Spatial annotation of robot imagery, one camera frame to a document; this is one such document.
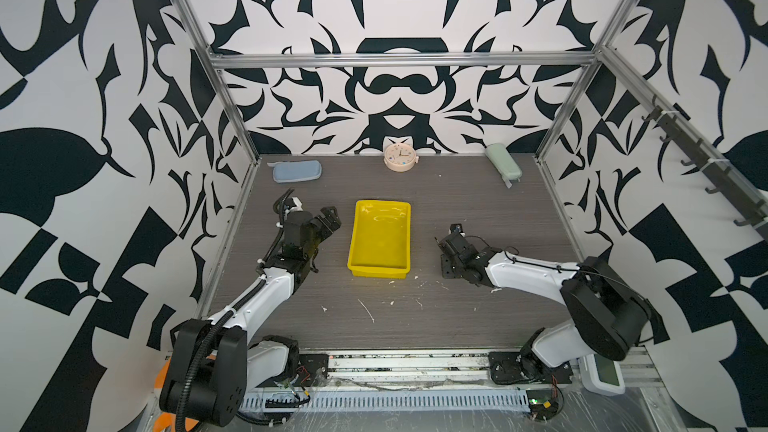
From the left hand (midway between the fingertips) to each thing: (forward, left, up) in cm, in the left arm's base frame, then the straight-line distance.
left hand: (326, 211), depth 86 cm
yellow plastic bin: (-4, -15, -13) cm, 20 cm away
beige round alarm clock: (+33, -24, -13) cm, 43 cm away
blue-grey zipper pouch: (+26, +16, -12) cm, 33 cm away
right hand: (-10, -36, -14) cm, 40 cm away
